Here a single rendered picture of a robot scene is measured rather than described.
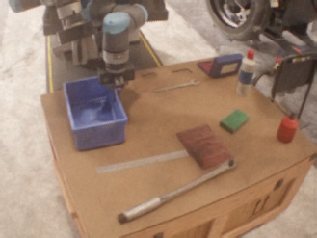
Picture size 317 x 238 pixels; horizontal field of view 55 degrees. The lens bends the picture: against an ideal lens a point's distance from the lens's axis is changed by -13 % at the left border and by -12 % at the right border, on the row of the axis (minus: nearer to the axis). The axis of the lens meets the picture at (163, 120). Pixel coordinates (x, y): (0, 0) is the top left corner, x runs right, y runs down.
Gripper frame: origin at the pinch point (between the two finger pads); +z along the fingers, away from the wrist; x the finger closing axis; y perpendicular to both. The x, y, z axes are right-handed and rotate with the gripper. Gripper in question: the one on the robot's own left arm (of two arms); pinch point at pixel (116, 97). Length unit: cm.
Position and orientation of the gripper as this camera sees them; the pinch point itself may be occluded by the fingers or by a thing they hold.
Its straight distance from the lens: 129.9
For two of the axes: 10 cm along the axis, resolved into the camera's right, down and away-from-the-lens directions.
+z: -0.6, 7.6, 6.5
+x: 9.4, -1.8, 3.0
